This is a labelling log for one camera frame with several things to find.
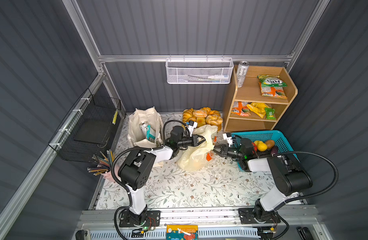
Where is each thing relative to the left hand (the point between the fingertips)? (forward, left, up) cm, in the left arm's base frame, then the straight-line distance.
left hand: (206, 138), depth 85 cm
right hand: (-6, -3, -5) cm, 8 cm away
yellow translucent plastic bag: (-9, +8, -5) cm, 13 cm away
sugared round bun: (+30, 0, -10) cm, 32 cm away
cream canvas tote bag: (+2, +40, +2) cm, 40 cm away
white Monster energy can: (+15, +39, -5) cm, 42 cm away
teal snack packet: (+10, +34, -6) cm, 36 cm away
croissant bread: (+31, +9, -13) cm, 35 cm away
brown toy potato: (+1, -43, -11) cm, 44 cm away
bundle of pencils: (-9, +58, -8) cm, 59 cm away
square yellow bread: (+23, -1, -11) cm, 26 cm away
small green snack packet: (+15, -42, +3) cm, 45 cm away
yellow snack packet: (+19, -37, +4) cm, 42 cm away
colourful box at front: (-42, +16, -16) cm, 48 cm away
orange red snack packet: (+20, -25, +3) cm, 32 cm away
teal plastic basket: (+5, -47, -8) cm, 48 cm away
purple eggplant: (-3, -45, -12) cm, 46 cm away
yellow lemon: (-2, -35, -8) cm, 36 cm away
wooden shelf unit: (+25, -31, +12) cm, 42 cm away
